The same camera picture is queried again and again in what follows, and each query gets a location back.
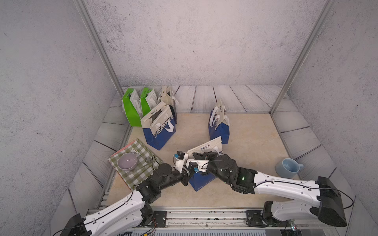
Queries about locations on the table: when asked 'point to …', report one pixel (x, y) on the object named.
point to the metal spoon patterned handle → (146, 159)
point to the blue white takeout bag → (158, 125)
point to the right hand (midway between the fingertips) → (197, 150)
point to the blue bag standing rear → (218, 124)
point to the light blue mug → (288, 168)
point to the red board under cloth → (122, 148)
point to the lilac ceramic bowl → (127, 161)
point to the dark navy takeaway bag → (167, 96)
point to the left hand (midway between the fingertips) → (199, 171)
